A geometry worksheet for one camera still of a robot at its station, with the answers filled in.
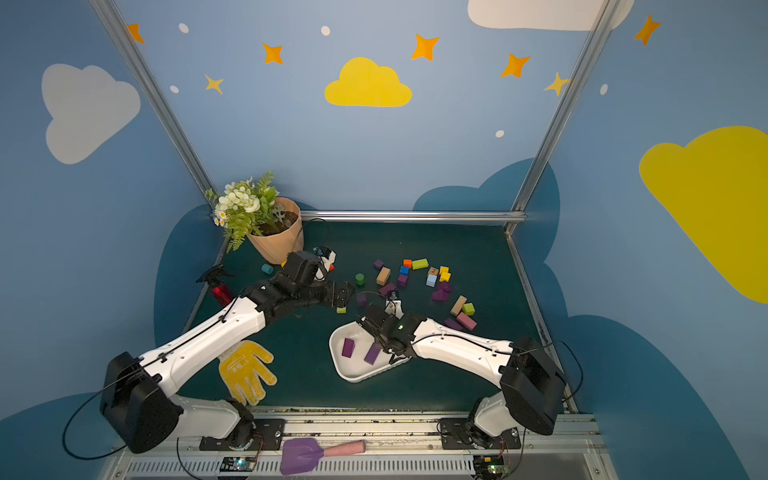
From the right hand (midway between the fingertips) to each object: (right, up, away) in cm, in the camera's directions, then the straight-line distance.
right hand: (392, 328), depth 84 cm
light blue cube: (+14, +12, +20) cm, 27 cm away
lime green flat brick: (+11, +18, +26) cm, 33 cm away
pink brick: (+24, 0, +9) cm, 25 cm away
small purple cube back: (-5, +18, +24) cm, 30 cm away
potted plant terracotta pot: (-41, +34, +2) cm, 54 cm away
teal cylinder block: (-45, +16, +22) cm, 53 cm away
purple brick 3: (-1, +9, +17) cm, 20 cm away
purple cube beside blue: (+4, +12, +20) cm, 24 cm away
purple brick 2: (-6, -9, +3) cm, 11 cm away
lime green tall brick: (-16, +3, +11) cm, 20 cm away
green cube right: (+25, +3, +12) cm, 28 cm away
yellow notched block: (+19, +14, +20) cm, 31 cm away
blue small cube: (+5, +16, +21) cm, 27 cm away
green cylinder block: (-11, +13, +19) cm, 25 cm away
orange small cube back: (+6, +18, +23) cm, 30 cm away
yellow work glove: (-43, -13, 0) cm, 45 cm away
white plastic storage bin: (-11, -12, +1) cm, 16 cm away
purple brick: (-13, -7, +4) cm, 15 cm away
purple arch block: (+17, +8, +17) cm, 25 cm away
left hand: (-13, +13, -4) cm, 18 cm away
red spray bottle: (-53, +15, +2) cm, 55 cm away
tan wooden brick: (-3, +14, +20) cm, 24 cm away
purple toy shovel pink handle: (-22, -28, -13) cm, 38 cm away
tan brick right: (+22, +4, +14) cm, 27 cm away
